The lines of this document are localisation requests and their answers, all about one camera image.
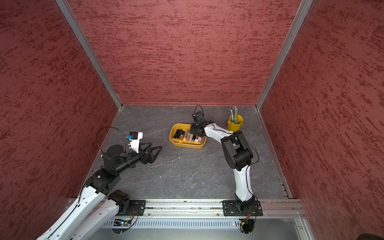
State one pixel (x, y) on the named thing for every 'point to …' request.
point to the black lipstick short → (179, 134)
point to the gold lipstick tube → (188, 136)
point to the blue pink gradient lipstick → (199, 139)
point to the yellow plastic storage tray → (180, 137)
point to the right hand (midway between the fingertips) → (193, 132)
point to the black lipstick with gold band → (176, 134)
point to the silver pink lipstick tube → (186, 133)
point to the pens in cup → (234, 111)
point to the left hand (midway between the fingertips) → (156, 149)
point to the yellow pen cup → (234, 127)
